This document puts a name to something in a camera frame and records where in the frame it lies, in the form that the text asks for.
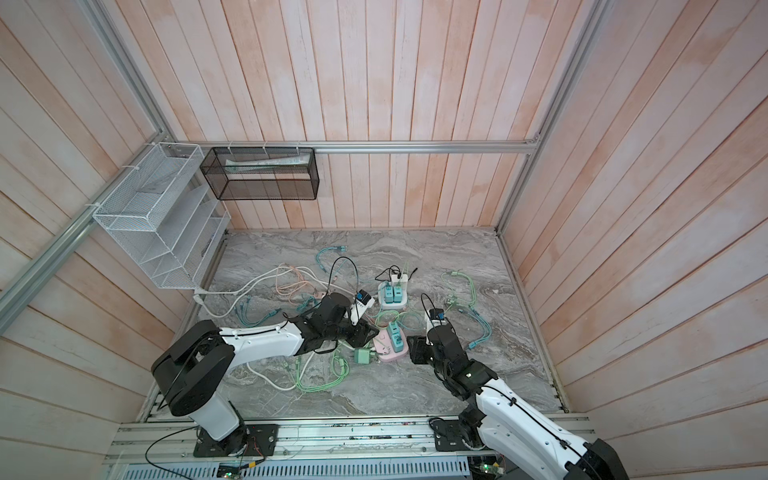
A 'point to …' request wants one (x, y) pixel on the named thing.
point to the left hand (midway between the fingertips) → (371, 332)
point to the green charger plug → (362, 356)
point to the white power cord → (263, 379)
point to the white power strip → (393, 294)
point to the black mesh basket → (262, 173)
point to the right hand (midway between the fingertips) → (413, 337)
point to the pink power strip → (385, 348)
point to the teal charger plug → (396, 338)
